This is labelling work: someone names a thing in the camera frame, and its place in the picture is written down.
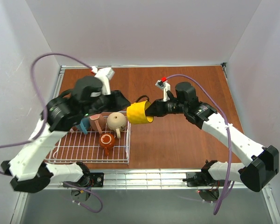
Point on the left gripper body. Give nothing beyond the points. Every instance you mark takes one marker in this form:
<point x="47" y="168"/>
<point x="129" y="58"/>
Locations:
<point x="112" y="100"/>

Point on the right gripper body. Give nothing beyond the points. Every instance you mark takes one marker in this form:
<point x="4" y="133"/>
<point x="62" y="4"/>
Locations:
<point x="163" y="107"/>

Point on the beige ceramic mug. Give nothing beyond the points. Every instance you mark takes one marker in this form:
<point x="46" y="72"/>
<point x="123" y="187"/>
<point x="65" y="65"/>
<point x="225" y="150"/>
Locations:
<point x="116" y="122"/>

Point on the white and pink mug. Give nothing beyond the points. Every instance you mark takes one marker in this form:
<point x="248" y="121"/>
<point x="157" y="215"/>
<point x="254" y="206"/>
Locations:
<point x="97" y="123"/>

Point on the yellow enamel mug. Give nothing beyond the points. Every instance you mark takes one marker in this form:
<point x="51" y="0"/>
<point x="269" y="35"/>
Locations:
<point x="136" y="112"/>

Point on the blue floral mug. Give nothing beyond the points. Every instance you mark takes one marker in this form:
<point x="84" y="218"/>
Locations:
<point x="84" y="125"/>

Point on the brown mug black interior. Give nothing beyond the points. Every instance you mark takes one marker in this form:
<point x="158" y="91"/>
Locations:
<point x="106" y="142"/>

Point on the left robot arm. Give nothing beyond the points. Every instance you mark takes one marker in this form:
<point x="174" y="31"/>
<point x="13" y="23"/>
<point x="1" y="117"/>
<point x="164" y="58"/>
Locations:
<point x="30" y="173"/>

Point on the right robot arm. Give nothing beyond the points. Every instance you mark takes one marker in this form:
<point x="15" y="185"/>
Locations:
<point x="258" y="164"/>

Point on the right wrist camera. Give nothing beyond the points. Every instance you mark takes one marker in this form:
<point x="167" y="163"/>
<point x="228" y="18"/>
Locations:
<point x="164" y="86"/>

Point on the white wire dish rack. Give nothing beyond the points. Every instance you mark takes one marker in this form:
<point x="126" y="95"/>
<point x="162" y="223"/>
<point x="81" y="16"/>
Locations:
<point x="76" y="146"/>

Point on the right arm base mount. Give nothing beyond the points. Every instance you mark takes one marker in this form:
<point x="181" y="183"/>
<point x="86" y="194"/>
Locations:
<point x="196" y="179"/>

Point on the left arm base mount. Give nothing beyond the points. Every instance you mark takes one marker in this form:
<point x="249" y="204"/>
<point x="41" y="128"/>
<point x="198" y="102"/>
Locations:
<point x="95" y="180"/>

